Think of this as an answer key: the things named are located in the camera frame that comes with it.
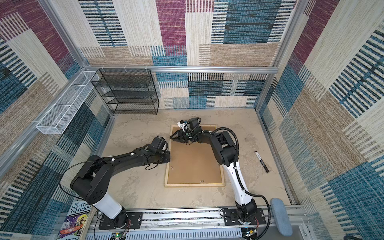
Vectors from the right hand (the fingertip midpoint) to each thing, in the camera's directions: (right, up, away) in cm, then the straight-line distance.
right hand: (172, 139), depth 100 cm
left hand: (+1, -9, -7) cm, 12 cm away
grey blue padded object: (+56, -34, -28) cm, 71 cm away
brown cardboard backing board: (+15, -13, -9) cm, 21 cm away
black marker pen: (+55, -13, -8) cm, 58 cm away
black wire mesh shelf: (-34, +34, +11) cm, 49 cm away
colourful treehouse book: (-40, -35, -28) cm, 61 cm away
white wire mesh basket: (-50, +14, -27) cm, 59 cm away
